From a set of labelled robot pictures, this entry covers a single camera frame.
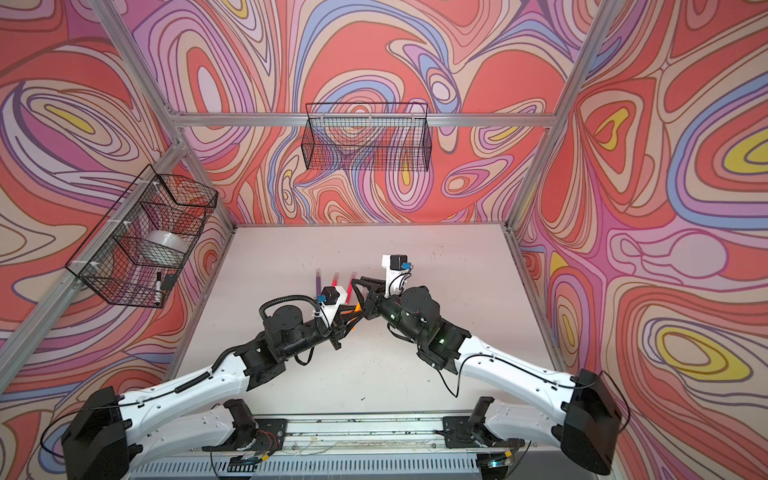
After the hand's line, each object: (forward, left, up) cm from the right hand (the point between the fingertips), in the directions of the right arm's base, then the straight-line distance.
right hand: (356, 288), depth 69 cm
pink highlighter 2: (+20, +6, -28) cm, 35 cm away
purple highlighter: (+21, +17, -27) cm, 38 cm away
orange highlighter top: (-3, 0, -3) cm, 4 cm away
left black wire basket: (+9, +52, +6) cm, 53 cm away
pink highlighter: (+22, +11, -28) cm, 37 cm away
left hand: (-3, -2, -5) cm, 6 cm away
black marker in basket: (+2, +49, -2) cm, 49 cm away
